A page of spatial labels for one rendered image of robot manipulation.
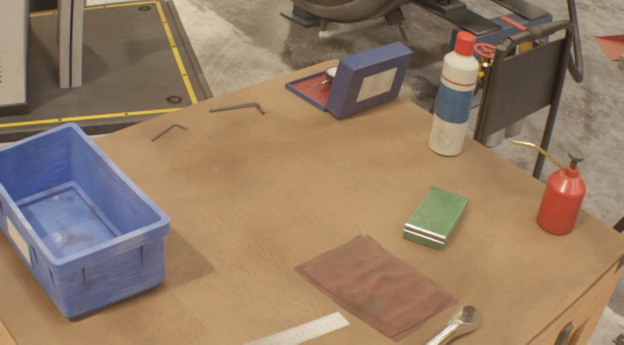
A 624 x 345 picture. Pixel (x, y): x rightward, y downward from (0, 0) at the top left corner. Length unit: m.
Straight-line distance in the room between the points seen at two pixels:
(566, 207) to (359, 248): 0.36
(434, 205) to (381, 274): 0.20
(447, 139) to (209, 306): 0.58
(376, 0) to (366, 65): 0.88
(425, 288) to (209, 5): 2.21
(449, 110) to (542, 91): 0.70
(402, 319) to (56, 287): 0.48
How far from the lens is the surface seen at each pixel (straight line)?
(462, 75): 1.47
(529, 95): 2.11
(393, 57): 1.61
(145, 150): 1.47
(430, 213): 1.34
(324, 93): 1.68
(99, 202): 1.29
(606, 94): 3.20
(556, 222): 1.41
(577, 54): 2.72
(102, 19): 2.36
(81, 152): 1.30
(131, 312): 1.14
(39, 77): 2.06
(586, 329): 1.53
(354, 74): 1.54
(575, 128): 2.85
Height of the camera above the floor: 1.26
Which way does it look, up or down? 31 degrees down
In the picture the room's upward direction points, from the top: 8 degrees clockwise
